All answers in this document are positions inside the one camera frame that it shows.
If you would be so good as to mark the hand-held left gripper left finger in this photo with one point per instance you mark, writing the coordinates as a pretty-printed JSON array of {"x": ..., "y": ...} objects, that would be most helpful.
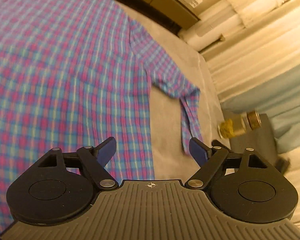
[{"x": 107, "y": 152}]

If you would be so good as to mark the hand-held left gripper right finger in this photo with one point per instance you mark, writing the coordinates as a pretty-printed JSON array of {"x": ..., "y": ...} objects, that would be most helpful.
[{"x": 198, "y": 152}]

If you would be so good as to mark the blue pink plaid shirt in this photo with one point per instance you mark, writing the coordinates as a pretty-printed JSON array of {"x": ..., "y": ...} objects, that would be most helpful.
[{"x": 65, "y": 80}]

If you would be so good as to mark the gold glass jar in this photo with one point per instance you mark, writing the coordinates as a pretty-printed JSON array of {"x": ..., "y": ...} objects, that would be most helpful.
[{"x": 231, "y": 129}]

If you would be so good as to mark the brass lidded jar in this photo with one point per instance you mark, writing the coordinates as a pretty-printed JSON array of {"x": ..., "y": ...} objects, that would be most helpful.
[{"x": 254, "y": 120}]

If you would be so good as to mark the dark object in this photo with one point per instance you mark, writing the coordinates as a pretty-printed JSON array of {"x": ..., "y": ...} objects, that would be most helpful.
[{"x": 283, "y": 165}]

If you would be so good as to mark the light blue curtain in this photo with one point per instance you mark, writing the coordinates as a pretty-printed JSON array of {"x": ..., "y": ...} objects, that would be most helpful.
[{"x": 290, "y": 105}]

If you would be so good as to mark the white tower appliance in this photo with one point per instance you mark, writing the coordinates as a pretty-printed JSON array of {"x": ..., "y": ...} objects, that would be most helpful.
[{"x": 205, "y": 32}]

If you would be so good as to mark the white lace curtain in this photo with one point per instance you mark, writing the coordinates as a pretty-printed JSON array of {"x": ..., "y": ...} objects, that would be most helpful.
[{"x": 265, "y": 42}]

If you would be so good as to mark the long brown media cabinet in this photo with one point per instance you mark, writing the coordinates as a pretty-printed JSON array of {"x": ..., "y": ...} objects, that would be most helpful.
[{"x": 170, "y": 2}]

